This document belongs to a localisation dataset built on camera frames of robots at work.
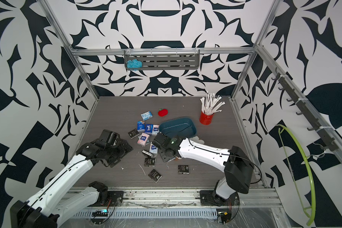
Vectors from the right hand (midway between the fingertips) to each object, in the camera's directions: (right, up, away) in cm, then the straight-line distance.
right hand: (165, 151), depth 81 cm
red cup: (+27, +17, +17) cm, 36 cm away
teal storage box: (+13, +11, +21) cm, 27 cm away
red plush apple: (-3, +22, +27) cm, 35 cm away
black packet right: (+10, -10, 0) cm, 15 cm away
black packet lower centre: (-8, -7, +4) cm, 12 cm away
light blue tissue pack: (-14, +20, +24) cm, 34 cm away
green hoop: (+53, 0, -29) cm, 61 cm away
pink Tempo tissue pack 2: (-14, +5, +10) cm, 18 cm away
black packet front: (-5, -13, -2) cm, 14 cm away
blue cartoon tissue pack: (-18, +13, +19) cm, 29 cm away
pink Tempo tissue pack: (-7, +10, +16) cm, 20 cm away
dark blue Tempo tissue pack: (-12, +11, +18) cm, 24 cm away
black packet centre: (-10, -2, +5) cm, 12 cm away
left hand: (-21, +1, -2) cm, 21 cm away
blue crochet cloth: (-20, +52, +10) cm, 57 cm away
